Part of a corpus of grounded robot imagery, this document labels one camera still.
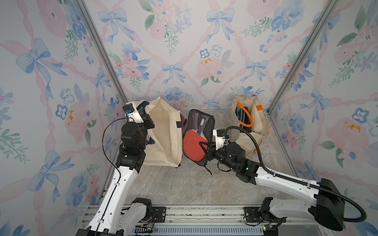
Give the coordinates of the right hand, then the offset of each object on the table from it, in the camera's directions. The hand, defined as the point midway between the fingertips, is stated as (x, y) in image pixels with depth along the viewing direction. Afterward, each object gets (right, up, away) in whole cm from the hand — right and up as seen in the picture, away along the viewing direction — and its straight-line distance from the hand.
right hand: (195, 136), depth 73 cm
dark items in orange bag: (+31, +10, +20) cm, 38 cm away
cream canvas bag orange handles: (+34, +13, +20) cm, 41 cm away
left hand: (-24, +13, -6) cm, 28 cm away
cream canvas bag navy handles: (-15, 0, +10) cm, 19 cm away
